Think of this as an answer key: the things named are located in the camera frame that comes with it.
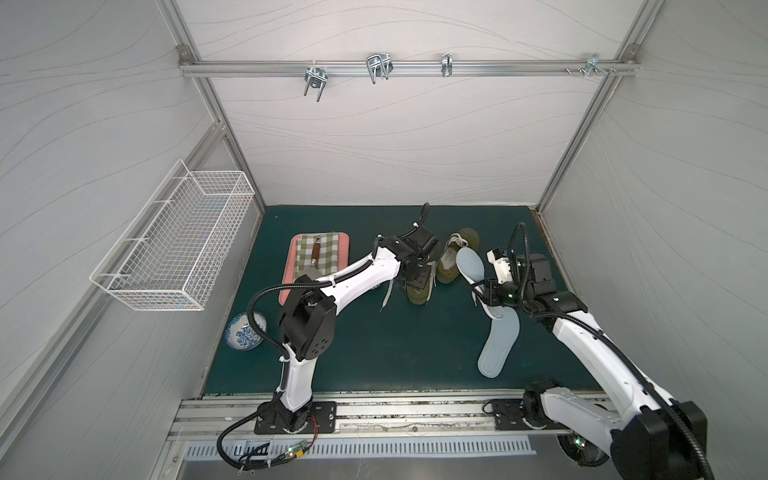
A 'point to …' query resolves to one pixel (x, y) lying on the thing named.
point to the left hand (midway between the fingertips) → (419, 280)
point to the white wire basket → (169, 254)
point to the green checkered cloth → (328, 261)
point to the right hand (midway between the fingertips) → (479, 284)
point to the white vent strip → (270, 449)
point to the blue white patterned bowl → (240, 334)
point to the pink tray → (289, 273)
